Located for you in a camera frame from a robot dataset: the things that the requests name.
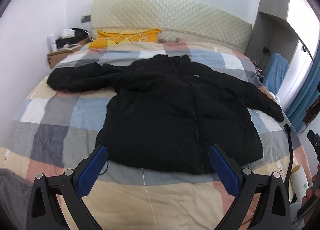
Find person right hand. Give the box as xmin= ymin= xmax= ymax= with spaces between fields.
xmin=302 ymin=164 xmax=320 ymax=204

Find white spray bottle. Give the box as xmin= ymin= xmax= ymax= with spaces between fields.
xmin=48 ymin=33 xmax=57 ymax=53

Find bottles beside bed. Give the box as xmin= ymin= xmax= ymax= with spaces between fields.
xmin=252 ymin=60 xmax=264 ymax=82

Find white device on nightstand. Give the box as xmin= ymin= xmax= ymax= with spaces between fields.
xmin=63 ymin=44 xmax=81 ymax=51

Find black strap with buckle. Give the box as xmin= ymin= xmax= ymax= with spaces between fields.
xmin=283 ymin=122 xmax=294 ymax=188

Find blue covered chair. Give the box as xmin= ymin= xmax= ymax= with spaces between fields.
xmin=263 ymin=53 xmax=289 ymax=95

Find black bag on nightstand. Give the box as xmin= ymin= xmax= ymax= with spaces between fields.
xmin=56 ymin=28 xmax=89 ymax=49

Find colourful checkered quilt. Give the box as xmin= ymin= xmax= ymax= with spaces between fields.
xmin=0 ymin=41 xmax=304 ymax=230

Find yellow pillow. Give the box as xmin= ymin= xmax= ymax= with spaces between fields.
xmin=88 ymin=28 xmax=162 ymax=48

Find blue curtain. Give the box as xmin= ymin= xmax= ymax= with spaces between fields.
xmin=285 ymin=46 xmax=319 ymax=132

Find brown wooden nightstand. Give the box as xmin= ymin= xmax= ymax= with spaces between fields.
xmin=47 ymin=38 xmax=91 ymax=69

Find beige quilted headboard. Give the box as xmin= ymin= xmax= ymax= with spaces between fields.
xmin=91 ymin=0 xmax=253 ymax=53

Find black puffer jacket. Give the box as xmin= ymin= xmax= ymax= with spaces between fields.
xmin=47 ymin=55 xmax=284 ymax=175

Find wall power socket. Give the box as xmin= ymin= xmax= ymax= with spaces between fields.
xmin=81 ymin=15 xmax=91 ymax=23

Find white bottle with green print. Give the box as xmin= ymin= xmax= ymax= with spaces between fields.
xmin=291 ymin=164 xmax=309 ymax=202

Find white tissue box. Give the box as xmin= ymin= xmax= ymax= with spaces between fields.
xmin=61 ymin=29 xmax=75 ymax=39

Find grey white wardrobe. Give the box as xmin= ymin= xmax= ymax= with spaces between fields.
xmin=243 ymin=0 xmax=320 ymax=105

